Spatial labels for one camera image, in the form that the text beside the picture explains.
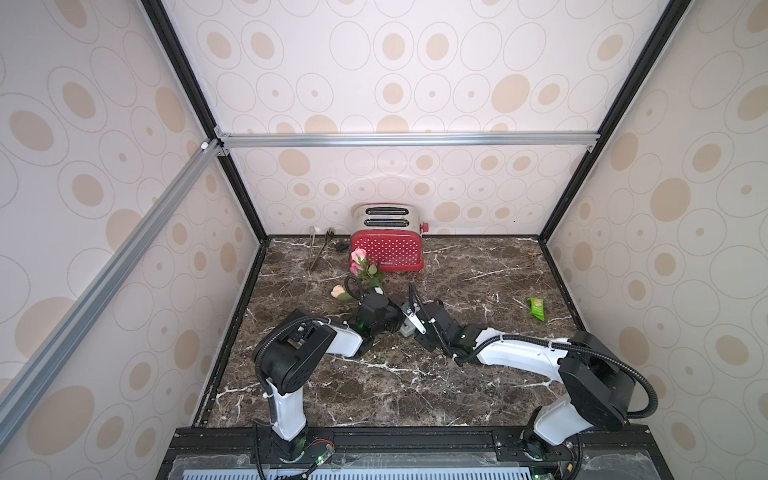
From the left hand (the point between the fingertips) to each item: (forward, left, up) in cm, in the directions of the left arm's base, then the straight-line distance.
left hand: (425, 303), depth 88 cm
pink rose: (+14, +20, -1) cm, 25 cm away
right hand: (-3, -3, -4) cm, 5 cm away
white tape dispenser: (-5, +5, -6) cm, 10 cm away
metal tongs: (+36, +34, -7) cm, 50 cm away
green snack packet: (+4, -38, -9) cm, 39 cm away
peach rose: (+5, +27, -3) cm, 27 cm away
